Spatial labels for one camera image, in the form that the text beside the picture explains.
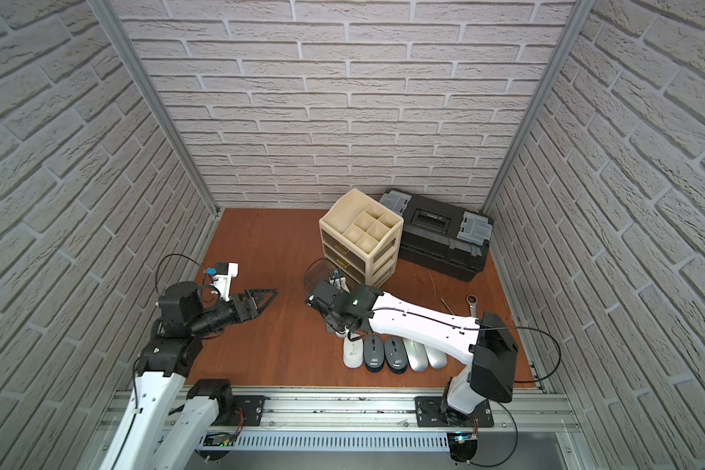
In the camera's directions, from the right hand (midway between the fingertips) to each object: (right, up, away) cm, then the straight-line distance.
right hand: (341, 314), depth 77 cm
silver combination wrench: (+42, 0, +18) cm, 46 cm away
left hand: (-16, +8, -7) cm, 19 cm away
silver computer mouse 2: (+27, -15, +7) cm, 32 cm away
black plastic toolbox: (+31, +20, +13) cm, 40 cm away
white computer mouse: (+3, -12, +4) cm, 13 cm away
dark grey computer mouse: (+9, -13, +6) cm, 17 cm away
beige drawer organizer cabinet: (+5, +22, +2) cm, 22 cm away
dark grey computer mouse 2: (+15, -13, +3) cm, 21 cm away
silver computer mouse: (+22, -13, +6) cm, 26 cm away
